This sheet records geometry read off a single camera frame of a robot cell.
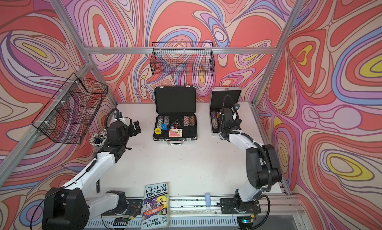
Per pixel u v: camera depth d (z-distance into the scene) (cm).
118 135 63
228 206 73
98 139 82
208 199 73
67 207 40
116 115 69
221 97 68
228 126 71
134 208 72
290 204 75
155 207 72
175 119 108
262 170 46
